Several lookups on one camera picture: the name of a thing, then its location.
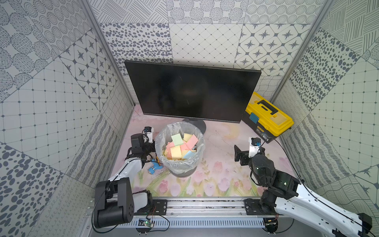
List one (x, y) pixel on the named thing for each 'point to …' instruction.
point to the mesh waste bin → (179, 146)
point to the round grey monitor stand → (199, 124)
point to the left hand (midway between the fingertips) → (156, 138)
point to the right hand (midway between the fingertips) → (244, 146)
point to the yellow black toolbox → (265, 119)
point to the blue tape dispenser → (155, 166)
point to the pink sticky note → (191, 141)
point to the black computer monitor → (209, 93)
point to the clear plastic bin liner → (163, 137)
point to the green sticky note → (177, 139)
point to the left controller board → (148, 223)
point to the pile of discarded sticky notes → (181, 148)
